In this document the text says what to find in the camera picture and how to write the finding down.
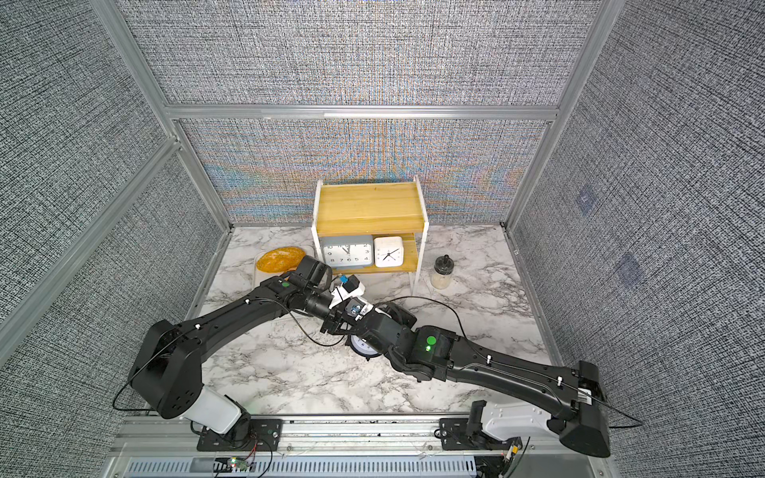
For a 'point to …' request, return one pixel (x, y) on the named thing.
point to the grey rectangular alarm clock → (348, 252)
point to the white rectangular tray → (259, 276)
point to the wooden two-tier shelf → (372, 210)
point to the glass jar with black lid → (441, 275)
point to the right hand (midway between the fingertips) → (387, 303)
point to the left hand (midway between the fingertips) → (367, 325)
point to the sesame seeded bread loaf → (280, 260)
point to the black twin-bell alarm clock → (363, 348)
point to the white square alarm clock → (388, 251)
